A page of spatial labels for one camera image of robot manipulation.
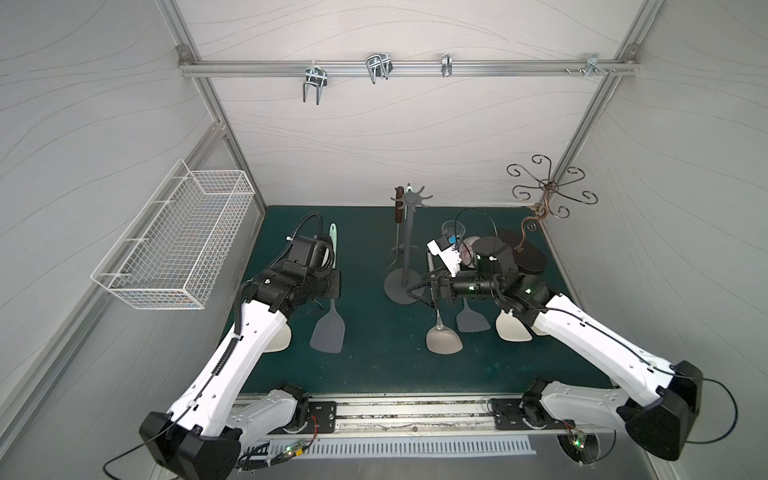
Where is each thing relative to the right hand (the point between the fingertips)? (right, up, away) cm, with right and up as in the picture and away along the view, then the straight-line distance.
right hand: (415, 284), depth 68 cm
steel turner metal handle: (+9, -18, +15) cm, 25 cm away
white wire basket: (-57, +8, +1) cm, 57 cm away
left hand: (-20, 0, +6) cm, 21 cm away
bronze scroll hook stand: (+41, +25, +16) cm, 50 cm away
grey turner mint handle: (+18, -15, +21) cm, 31 cm away
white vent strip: (-32, -40, +2) cm, 51 cm away
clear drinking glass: (+18, +14, +42) cm, 48 cm away
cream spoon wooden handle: (-37, -19, +16) cm, 44 cm away
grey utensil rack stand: (-3, -4, +27) cm, 27 cm away
